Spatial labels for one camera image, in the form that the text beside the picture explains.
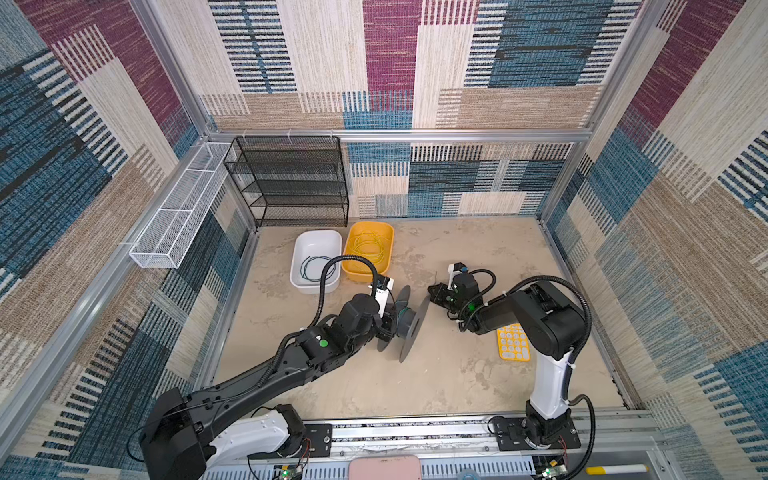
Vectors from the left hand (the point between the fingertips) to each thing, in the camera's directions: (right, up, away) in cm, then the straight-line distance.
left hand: (397, 305), depth 75 cm
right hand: (+11, +1, +25) cm, 27 cm away
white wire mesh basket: (-69, +17, +16) cm, 73 cm away
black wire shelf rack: (-37, +39, +33) cm, 63 cm away
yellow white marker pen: (+53, -39, -2) cm, 66 cm away
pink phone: (-3, -36, -6) cm, 36 cm away
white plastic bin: (-31, +13, +37) cm, 50 cm away
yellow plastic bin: (-12, +6, +30) cm, 33 cm away
